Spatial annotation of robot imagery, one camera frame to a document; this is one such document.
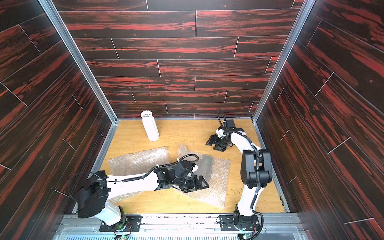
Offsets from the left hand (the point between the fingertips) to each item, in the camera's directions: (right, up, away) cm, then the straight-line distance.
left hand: (205, 189), depth 73 cm
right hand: (+7, +20, +23) cm, 31 cm away
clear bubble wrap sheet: (-39, +10, +22) cm, 46 cm away
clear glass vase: (+2, +7, +24) cm, 25 cm away
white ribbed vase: (-34, +33, +22) cm, 52 cm away
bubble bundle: (+9, +5, +18) cm, 20 cm away
